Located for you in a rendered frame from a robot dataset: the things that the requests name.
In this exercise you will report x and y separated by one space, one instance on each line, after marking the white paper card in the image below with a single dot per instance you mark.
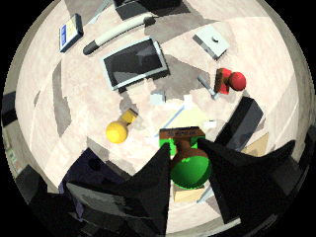
186 115

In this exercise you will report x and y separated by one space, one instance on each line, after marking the red-handled rubber stamp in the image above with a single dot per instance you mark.
225 78

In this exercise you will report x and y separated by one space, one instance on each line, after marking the yellow rubber stamp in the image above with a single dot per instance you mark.
117 130

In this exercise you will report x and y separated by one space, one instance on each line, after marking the tan cardboard box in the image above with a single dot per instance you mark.
180 194

